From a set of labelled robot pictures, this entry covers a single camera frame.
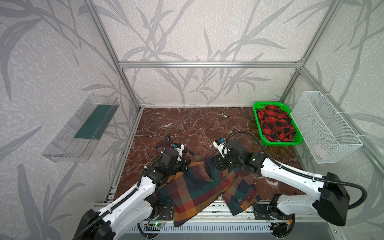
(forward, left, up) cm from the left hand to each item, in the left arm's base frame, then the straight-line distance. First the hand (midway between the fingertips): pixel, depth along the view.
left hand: (193, 158), depth 81 cm
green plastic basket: (+14, -65, -3) cm, 66 cm away
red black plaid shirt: (+27, -56, -4) cm, 62 cm away
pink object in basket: (+1, -62, +10) cm, 63 cm away
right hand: (-1, -10, +3) cm, 11 cm away
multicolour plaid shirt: (-10, -5, -10) cm, 15 cm away
